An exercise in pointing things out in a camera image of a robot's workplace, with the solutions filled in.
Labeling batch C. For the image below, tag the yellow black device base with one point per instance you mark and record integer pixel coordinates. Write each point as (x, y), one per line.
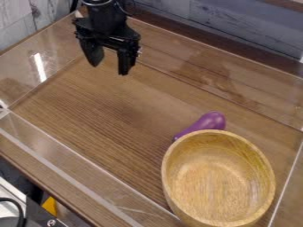
(21, 212)

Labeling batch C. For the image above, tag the purple toy eggplant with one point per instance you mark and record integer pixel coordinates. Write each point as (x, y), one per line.
(213, 120)

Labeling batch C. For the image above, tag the clear acrylic tray wall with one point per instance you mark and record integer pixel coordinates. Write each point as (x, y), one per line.
(87, 131)

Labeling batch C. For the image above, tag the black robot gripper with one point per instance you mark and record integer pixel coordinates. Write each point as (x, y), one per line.
(99, 33)

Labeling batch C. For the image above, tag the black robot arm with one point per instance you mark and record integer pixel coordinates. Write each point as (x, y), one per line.
(102, 9)

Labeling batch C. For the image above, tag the brown wooden bowl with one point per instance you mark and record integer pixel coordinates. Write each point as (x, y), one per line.
(218, 180)

